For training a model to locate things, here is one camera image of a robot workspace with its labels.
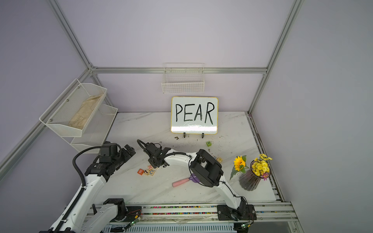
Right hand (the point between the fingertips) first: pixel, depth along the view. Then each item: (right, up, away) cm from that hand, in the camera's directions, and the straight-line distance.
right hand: (152, 161), depth 91 cm
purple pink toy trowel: (+26, -7, -8) cm, 28 cm away
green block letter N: (+38, +10, +9) cm, 40 cm away
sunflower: (+49, +4, -22) cm, 53 cm away
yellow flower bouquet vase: (+57, +3, -26) cm, 62 cm away
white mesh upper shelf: (-39, +31, -14) cm, 52 cm away
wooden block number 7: (-3, -5, -3) cm, 7 cm away
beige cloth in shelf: (-35, +27, -15) cm, 47 cm away
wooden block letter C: (+1, -6, -4) cm, 7 cm away
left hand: (-11, +6, -9) cm, 15 cm away
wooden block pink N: (0, -3, -3) cm, 4 cm away
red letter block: (-6, -5, -3) cm, 9 cm away
